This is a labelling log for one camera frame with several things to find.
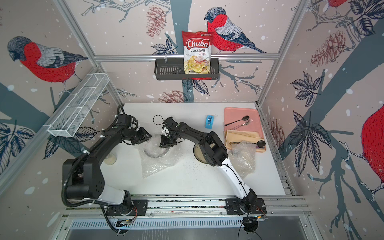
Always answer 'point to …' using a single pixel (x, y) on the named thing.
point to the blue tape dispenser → (209, 121)
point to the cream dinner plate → (199, 153)
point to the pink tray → (233, 114)
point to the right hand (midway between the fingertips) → (160, 147)
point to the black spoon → (245, 118)
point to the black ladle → (260, 144)
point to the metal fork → (246, 123)
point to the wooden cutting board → (233, 136)
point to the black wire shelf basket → (173, 69)
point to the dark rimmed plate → (152, 148)
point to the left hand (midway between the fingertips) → (152, 133)
